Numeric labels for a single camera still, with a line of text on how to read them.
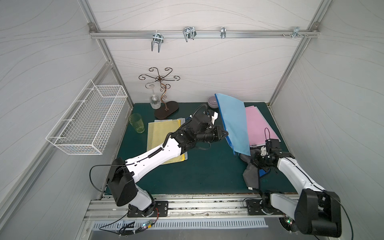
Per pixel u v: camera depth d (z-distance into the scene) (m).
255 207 0.73
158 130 1.08
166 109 1.15
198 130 0.56
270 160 0.64
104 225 0.58
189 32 0.77
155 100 0.93
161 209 0.73
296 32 0.76
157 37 0.78
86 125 0.69
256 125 1.07
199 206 0.75
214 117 0.67
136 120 0.96
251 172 0.82
